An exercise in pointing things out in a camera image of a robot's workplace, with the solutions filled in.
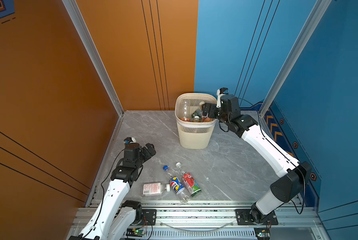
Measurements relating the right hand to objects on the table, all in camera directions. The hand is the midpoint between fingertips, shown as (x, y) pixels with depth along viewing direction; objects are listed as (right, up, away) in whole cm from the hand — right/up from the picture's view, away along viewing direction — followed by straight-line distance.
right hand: (207, 106), depth 78 cm
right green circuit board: (+25, -62, -7) cm, 67 cm away
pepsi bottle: (-16, -43, +1) cm, 46 cm away
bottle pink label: (-28, -44, +1) cm, 52 cm away
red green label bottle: (-8, -43, 0) cm, 43 cm away
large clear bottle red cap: (-12, -5, +13) cm, 18 cm away
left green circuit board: (-36, -61, -7) cm, 71 cm away
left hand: (-32, -22, +3) cm, 39 cm away
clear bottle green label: (-4, -4, +14) cm, 15 cm away
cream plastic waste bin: (-6, -14, +6) cm, 16 cm away
